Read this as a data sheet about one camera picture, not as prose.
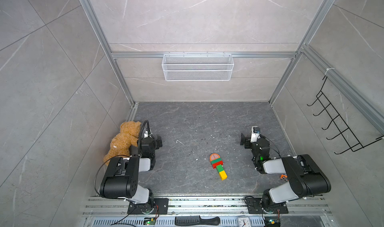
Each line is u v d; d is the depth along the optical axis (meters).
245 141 0.82
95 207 0.74
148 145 0.70
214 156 0.88
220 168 0.84
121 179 0.45
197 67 1.01
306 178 0.45
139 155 0.63
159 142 0.88
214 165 0.85
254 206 0.73
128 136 0.90
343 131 0.63
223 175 0.82
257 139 0.78
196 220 0.70
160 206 0.73
